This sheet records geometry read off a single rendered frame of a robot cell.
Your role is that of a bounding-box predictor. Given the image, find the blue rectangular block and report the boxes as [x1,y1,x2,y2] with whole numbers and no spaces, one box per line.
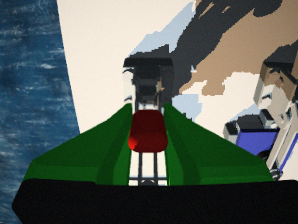
[235,122,298,173]

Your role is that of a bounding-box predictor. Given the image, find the white fixture plate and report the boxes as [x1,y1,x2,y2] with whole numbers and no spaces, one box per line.
[57,0,298,138]

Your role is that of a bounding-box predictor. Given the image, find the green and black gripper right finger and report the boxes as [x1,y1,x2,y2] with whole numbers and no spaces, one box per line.
[163,103,274,185]

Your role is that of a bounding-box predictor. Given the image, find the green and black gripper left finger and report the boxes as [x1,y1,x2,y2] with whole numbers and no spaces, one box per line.
[22,103,133,185]

